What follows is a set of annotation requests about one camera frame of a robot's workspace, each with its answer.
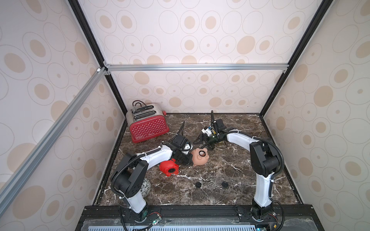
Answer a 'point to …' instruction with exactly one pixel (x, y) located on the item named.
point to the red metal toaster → (146, 121)
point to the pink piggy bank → (200, 156)
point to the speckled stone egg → (146, 187)
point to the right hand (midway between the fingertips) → (202, 144)
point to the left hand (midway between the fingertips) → (196, 163)
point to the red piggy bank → (165, 166)
